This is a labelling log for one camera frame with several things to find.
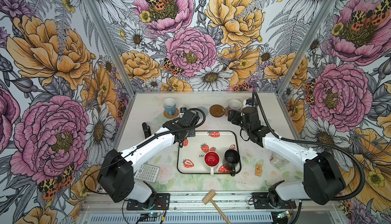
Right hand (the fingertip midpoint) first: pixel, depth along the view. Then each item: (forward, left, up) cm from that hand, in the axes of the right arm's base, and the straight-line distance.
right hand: (234, 117), depth 88 cm
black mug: (-19, +2, -13) cm, 23 cm away
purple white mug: (+20, -6, -13) cm, 24 cm away
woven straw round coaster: (+14, +43, -15) cm, 47 cm away
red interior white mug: (-18, +13, -14) cm, 26 cm away
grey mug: (+8, -13, +4) cm, 16 cm away
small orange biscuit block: (-25, -11, -15) cm, 31 cm away
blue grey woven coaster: (-8, +19, +13) cm, 24 cm away
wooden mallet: (-37, +16, -15) cm, 43 cm away
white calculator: (-25, +48, -14) cm, 56 cm away
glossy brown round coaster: (+18, +7, -16) cm, 25 cm away
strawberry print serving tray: (-16, +25, -15) cm, 33 cm away
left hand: (-8, +27, -3) cm, 28 cm away
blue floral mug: (+14, +39, -5) cm, 41 cm away
